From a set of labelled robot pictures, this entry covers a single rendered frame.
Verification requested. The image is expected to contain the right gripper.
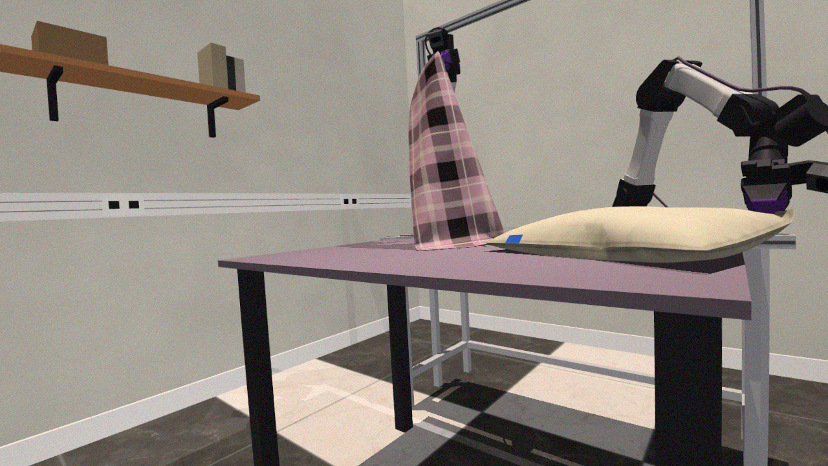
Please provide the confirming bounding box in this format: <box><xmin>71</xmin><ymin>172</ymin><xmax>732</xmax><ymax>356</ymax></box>
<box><xmin>427</xmin><ymin>49</ymin><xmax>460</xmax><ymax>74</ymax></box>

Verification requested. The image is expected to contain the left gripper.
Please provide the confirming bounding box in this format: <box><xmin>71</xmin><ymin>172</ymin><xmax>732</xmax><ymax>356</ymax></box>
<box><xmin>741</xmin><ymin>149</ymin><xmax>792</xmax><ymax>214</ymax></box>

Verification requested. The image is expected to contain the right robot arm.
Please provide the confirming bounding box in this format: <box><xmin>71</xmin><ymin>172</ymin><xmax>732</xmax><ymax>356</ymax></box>
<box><xmin>428</xmin><ymin>29</ymin><xmax>461</xmax><ymax>92</ymax></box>

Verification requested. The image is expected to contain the cream pillow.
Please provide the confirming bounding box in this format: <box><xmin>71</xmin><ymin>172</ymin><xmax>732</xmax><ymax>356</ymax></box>
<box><xmin>486</xmin><ymin>206</ymin><xmax>795</xmax><ymax>263</ymax></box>

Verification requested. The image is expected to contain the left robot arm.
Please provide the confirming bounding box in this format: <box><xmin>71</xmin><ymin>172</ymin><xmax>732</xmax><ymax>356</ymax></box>
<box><xmin>612</xmin><ymin>60</ymin><xmax>828</xmax><ymax>207</ymax></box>

